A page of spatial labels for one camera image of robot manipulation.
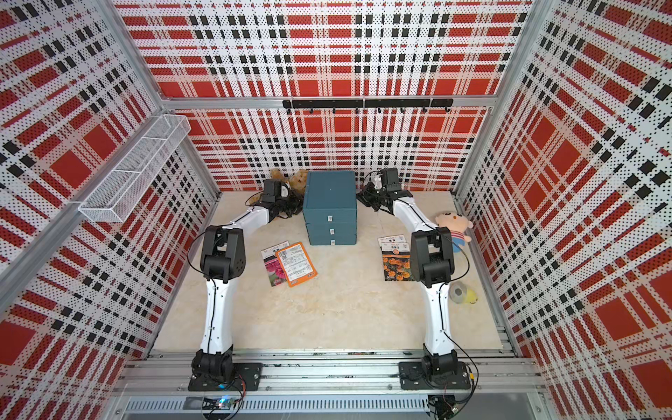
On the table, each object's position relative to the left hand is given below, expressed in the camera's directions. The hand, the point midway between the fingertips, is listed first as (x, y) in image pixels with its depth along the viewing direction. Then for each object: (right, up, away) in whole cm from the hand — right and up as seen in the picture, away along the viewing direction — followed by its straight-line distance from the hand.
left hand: (315, 197), depth 107 cm
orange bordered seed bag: (-6, -26, -9) cm, 28 cm away
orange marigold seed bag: (+33, -25, -8) cm, 42 cm away
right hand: (+17, +1, -8) cm, 19 cm away
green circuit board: (-20, -58, -37) cm, 72 cm away
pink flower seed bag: (-16, -26, -8) cm, 32 cm away
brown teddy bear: (-9, +8, +5) cm, 13 cm away
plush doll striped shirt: (+59, -11, -2) cm, 60 cm away
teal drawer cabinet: (+7, -6, -13) cm, 16 cm away
